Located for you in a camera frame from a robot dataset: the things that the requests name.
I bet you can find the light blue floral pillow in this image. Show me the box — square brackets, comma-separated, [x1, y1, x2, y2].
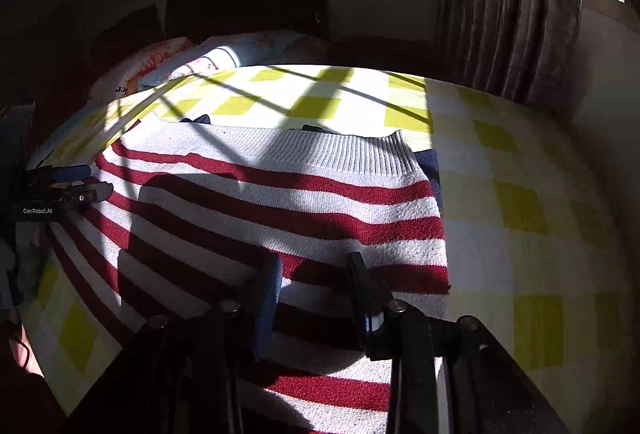
[136, 30, 329, 92]

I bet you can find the dark wooden headboard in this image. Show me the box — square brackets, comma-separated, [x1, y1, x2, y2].
[165, 0, 329, 43]
[90, 4, 164, 60]

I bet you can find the pink orange floral pillow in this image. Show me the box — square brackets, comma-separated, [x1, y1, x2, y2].
[88, 36, 193, 105]

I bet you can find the red white striped knit sweater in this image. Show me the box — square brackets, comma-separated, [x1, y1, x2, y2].
[52, 120, 449, 433]

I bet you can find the yellow white checkered bed sheet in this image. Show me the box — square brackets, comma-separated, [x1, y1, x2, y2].
[24, 66, 639, 433]

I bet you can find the floral pink curtain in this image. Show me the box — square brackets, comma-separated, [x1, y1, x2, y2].
[435, 0, 582, 112]

